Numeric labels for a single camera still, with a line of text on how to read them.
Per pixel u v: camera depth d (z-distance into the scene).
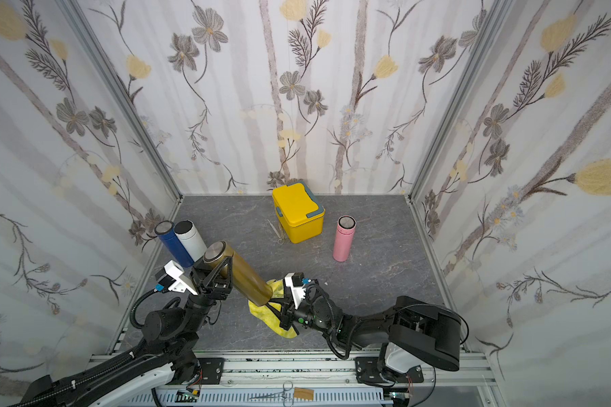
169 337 0.50
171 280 0.51
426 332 0.45
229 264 0.56
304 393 0.72
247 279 0.62
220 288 0.55
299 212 0.96
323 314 0.59
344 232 0.84
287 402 0.70
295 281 0.66
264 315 0.69
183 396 0.73
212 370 0.74
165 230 0.81
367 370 0.74
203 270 0.59
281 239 1.05
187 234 0.80
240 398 0.70
